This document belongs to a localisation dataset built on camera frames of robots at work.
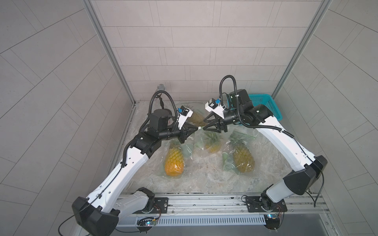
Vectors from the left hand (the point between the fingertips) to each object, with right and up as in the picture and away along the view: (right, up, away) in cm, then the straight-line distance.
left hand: (198, 128), depth 65 cm
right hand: (+3, +2, 0) cm, 4 cm away
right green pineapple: (+24, -17, +12) cm, 32 cm away
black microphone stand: (-24, +14, +33) cm, 43 cm away
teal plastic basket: (+53, +15, +43) cm, 70 cm away
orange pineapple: (+8, -8, +9) cm, 14 cm away
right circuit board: (+35, -44, +3) cm, 57 cm away
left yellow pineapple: (-12, -18, +10) cm, 24 cm away
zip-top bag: (-6, -14, +19) cm, 24 cm away
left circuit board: (-24, -43, 0) cm, 50 cm away
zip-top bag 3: (+17, -19, +16) cm, 30 cm away
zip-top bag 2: (+1, -14, +13) cm, 20 cm away
